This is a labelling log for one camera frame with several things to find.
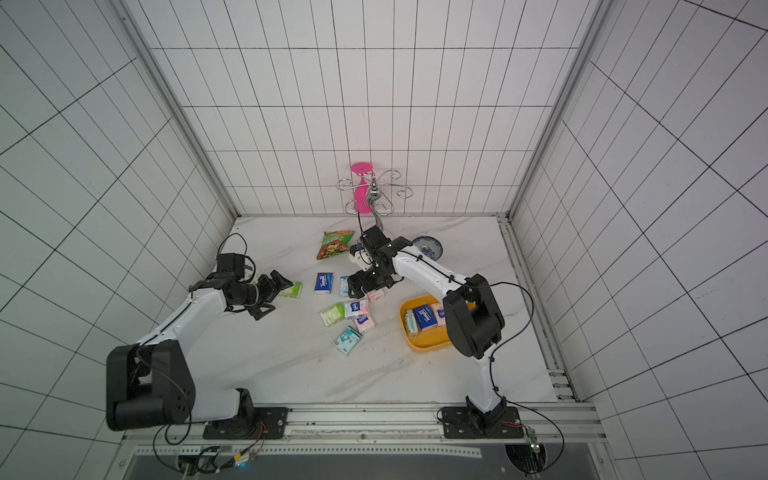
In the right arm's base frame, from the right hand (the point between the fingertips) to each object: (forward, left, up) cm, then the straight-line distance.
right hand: (351, 291), depth 88 cm
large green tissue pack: (+1, +19, -4) cm, 20 cm away
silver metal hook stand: (+24, -6, +16) cm, 30 cm away
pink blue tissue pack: (-7, -4, -6) cm, 10 cm away
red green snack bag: (+21, +10, -3) cm, 23 cm away
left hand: (-3, +20, 0) cm, 20 cm away
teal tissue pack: (-7, -18, -4) cm, 20 cm away
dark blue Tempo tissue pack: (+6, +11, -6) cm, 14 cm away
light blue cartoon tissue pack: (+5, +4, -6) cm, 9 cm away
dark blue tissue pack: (-4, -23, -6) cm, 24 cm away
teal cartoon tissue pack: (-12, 0, -7) cm, 14 cm away
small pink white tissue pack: (-4, -2, -3) cm, 6 cm away
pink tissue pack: (-5, -27, -6) cm, 29 cm away
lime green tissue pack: (-5, +6, -6) cm, 10 cm away
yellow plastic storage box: (-10, -24, -10) cm, 28 cm away
